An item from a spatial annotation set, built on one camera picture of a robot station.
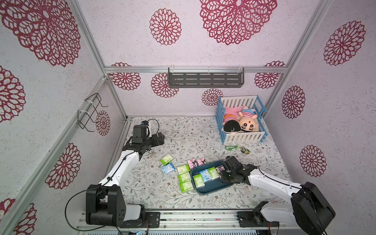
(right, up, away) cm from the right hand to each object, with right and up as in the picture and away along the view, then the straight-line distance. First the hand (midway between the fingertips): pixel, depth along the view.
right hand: (225, 179), depth 87 cm
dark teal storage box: (-6, -2, -3) cm, 7 cm away
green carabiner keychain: (+7, +17, +16) cm, 24 cm away
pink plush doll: (+13, +44, +25) cm, 53 cm away
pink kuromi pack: (-3, +6, +1) cm, 7 cm away
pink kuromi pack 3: (-14, +10, +5) cm, 18 cm away
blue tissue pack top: (-12, +3, -1) cm, 12 cm away
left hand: (-40, +25, 0) cm, 47 cm away
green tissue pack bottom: (-24, -2, -4) cm, 24 cm away
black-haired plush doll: (+6, +33, +11) cm, 36 cm away
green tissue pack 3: (-25, +6, +3) cm, 26 cm away
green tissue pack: (-16, 0, -3) cm, 16 cm away
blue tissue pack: (-35, +6, +3) cm, 35 cm away
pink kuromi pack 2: (-19, +8, +5) cm, 22 cm away
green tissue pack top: (-7, +4, 0) cm, 8 cm away
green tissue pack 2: (-36, +11, +7) cm, 38 cm away
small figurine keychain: (+17, +16, +13) cm, 26 cm away
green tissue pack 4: (-25, +2, -1) cm, 25 cm away
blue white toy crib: (+15, +37, +18) cm, 44 cm away
